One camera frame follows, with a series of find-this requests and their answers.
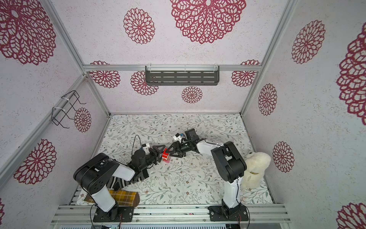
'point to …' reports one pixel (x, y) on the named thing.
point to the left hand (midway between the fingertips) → (167, 148)
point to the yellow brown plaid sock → (121, 198)
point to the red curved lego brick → (165, 154)
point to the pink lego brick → (167, 161)
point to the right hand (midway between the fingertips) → (167, 153)
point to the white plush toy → (257, 163)
